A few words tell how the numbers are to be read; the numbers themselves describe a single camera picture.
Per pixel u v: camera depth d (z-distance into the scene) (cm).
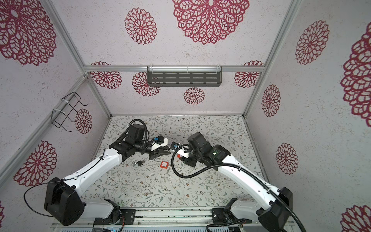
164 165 91
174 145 60
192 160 63
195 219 74
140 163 93
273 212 37
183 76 95
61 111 74
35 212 42
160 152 67
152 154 66
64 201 40
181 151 61
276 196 39
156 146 64
